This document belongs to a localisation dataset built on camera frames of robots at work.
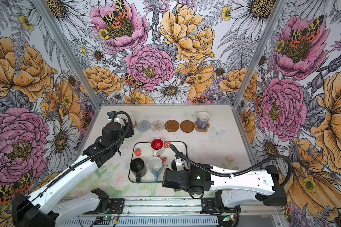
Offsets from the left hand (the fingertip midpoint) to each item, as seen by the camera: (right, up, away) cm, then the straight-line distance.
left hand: (126, 127), depth 78 cm
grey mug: (+26, -21, +3) cm, 34 cm away
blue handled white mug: (+14, -23, +7) cm, 28 cm away
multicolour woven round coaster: (+13, -1, +30) cm, 33 cm away
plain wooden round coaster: (+35, -1, +29) cm, 46 cm away
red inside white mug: (+14, -12, +16) cm, 25 cm away
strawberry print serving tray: (+6, -16, +17) cm, 24 cm away
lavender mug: (+47, +4, +28) cm, 55 cm away
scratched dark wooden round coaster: (+24, -1, +30) cm, 39 cm away
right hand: (+29, -26, -12) cm, 41 cm away
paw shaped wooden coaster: (+45, -3, +28) cm, 53 cm away
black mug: (+4, -24, +7) cm, 25 cm away
